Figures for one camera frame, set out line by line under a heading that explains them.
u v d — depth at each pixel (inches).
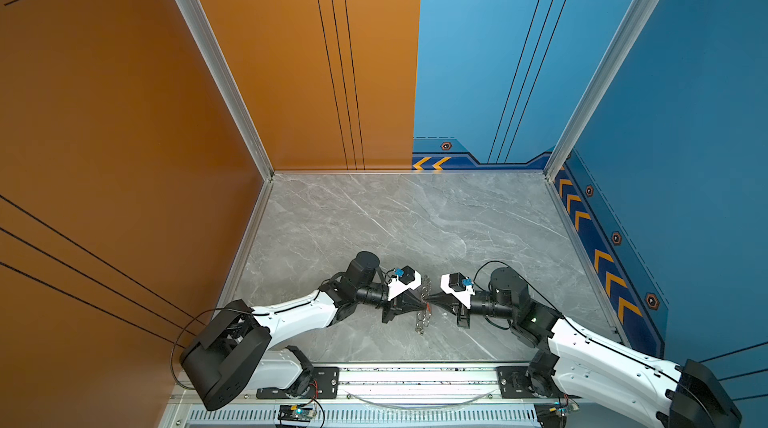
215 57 33.6
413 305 28.2
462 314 25.3
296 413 27.8
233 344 18.3
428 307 28.5
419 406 27.8
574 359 20.5
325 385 29.0
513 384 28.5
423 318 28.5
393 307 26.3
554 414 27.8
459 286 23.8
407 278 25.8
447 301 24.7
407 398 28.5
